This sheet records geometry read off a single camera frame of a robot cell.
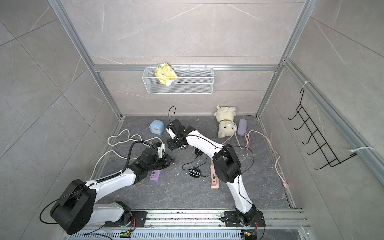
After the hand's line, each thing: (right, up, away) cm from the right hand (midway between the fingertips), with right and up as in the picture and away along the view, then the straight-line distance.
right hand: (173, 144), depth 92 cm
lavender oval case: (+49, +11, +17) cm, 53 cm away
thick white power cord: (-32, -9, +4) cm, 34 cm away
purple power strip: (-10, -18, -6) cm, 21 cm away
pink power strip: (+24, -18, -12) cm, 32 cm away
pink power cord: (+68, -23, -4) cm, 72 cm away
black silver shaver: (+13, -16, -5) cm, 22 cm away
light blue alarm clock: (-13, +11, +10) cm, 20 cm away
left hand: (+3, -7, -7) cm, 10 cm away
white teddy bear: (+36, +19, +17) cm, 44 cm away
